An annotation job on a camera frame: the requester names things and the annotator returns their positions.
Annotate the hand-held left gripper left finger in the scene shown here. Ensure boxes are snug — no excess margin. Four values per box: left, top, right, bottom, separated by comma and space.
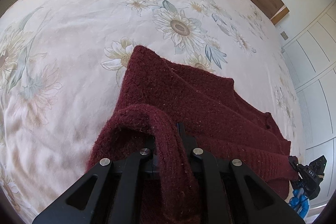
31, 135, 158, 224

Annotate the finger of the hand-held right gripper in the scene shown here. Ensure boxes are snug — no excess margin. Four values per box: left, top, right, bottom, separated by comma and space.
288, 155, 302, 182

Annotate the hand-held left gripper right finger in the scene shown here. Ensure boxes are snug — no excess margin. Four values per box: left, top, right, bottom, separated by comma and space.
176, 122, 306, 224

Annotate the dark red knitted sweater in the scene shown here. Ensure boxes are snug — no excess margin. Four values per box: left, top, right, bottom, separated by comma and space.
85, 46, 298, 224

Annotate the white panelled wardrobe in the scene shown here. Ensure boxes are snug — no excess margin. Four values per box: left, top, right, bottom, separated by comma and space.
282, 1, 336, 214

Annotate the floral white bed blanket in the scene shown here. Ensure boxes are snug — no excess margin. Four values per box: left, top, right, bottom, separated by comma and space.
0, 0, 306, 216

